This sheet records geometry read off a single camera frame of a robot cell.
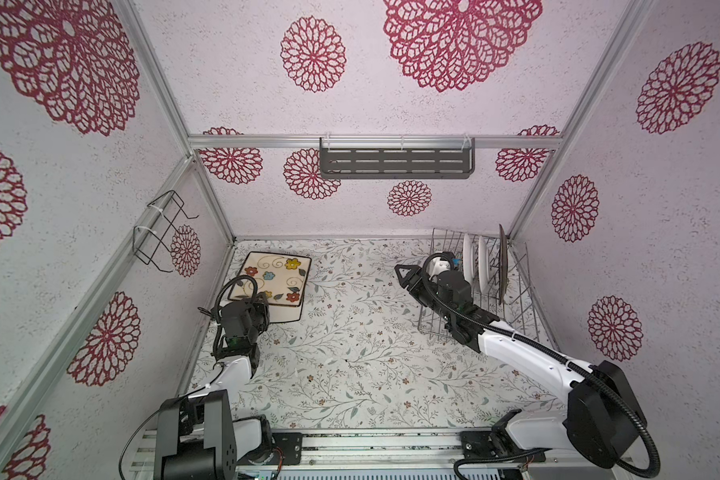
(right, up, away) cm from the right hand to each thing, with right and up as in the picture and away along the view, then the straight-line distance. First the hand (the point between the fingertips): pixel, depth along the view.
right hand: (399, 267), depth 79 cm
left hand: (-38, -8, +9) cm, 39 cm away
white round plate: (+24, +2, +16) cm, 29 cm away
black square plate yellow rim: (+36, 0, +18) cm, 41 cm away
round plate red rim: (+29, +1, +16) cm, 33 cm away
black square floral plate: (-34, -4, +14) cm, 37 cm away
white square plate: (-31, -11, +5) cm, 33 cm away
